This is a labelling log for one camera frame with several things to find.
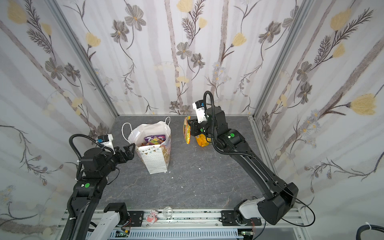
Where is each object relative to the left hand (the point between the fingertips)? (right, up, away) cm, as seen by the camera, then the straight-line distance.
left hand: (124, 141), depth 71 cm
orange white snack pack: (+30, +6, -1) cm, 31 cm away
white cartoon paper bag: (+13, -9, +8) cm, 18 cm away
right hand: (+31, +11, -5) cm, 33 cm away
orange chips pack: (+9, -1, +16) cm, 18 cm away
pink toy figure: (+13, -38, +1) cm, 40 cm away
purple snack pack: (+13, +1, +20) cm, 24 cm away
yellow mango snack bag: (+39, -1, +28) cm, 48 cm away
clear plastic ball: (+20, -38, +6) cm, 43 cm away
